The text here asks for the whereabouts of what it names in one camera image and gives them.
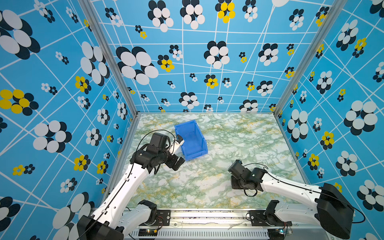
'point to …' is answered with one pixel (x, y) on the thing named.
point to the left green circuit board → (147, 232)
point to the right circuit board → (275, 234)
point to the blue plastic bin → (194, 146)
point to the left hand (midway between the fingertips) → (177, 154)
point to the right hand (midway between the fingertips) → (234, 183)
